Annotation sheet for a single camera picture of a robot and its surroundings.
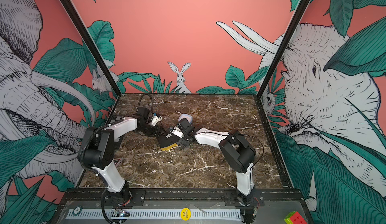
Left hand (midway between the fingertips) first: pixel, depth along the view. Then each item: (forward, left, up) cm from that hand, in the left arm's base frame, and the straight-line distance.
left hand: (164, 132), depth 93 cm
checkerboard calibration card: (+13, +35, -1) cm, 38 cm away
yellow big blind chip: (-43, -13, -4) cm, 45 cm away
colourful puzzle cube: (-46, -63, 0) cm, 78 cm away
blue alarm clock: (+14, -15, -3) cm, 21 cm away
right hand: (0, -11, 0) cm, 11 cm away
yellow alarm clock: (-5, -2, -2) cm, 6 cm away
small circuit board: (-41, +18, -5) cm, 45 cm away
